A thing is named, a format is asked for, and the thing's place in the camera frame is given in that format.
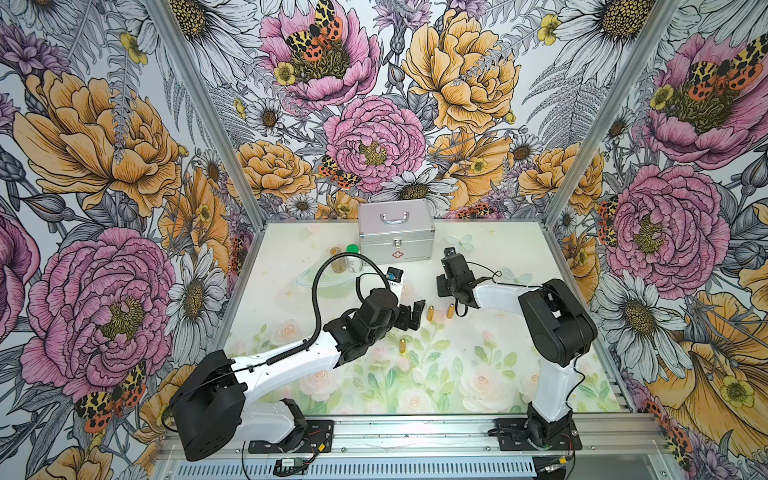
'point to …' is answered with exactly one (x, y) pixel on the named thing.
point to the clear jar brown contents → (339, 265)
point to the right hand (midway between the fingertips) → (446, 286)
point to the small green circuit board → (287, 464)
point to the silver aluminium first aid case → (393, 231)
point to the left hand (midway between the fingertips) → (406, 304)
